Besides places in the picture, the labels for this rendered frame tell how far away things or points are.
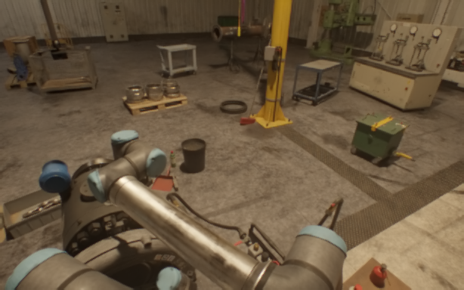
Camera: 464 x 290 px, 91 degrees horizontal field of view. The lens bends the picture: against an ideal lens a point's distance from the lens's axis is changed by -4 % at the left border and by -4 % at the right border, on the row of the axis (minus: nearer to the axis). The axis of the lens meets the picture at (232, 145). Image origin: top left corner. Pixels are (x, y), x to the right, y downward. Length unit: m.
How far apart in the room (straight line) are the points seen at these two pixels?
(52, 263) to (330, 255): 0.56
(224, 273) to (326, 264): 0.21
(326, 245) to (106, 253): 0.94
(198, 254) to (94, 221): 1.07
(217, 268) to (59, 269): 0.30
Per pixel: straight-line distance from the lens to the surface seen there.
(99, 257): 1.25
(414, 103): 6.50
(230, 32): 7.90
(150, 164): 0.77
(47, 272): 0.59
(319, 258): 0.56
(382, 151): 3.79
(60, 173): 1.76
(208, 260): 0.54
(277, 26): 4.18
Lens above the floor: 1.90
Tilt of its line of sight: 30 degrees down
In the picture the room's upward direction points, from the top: 1 degrees clockwise
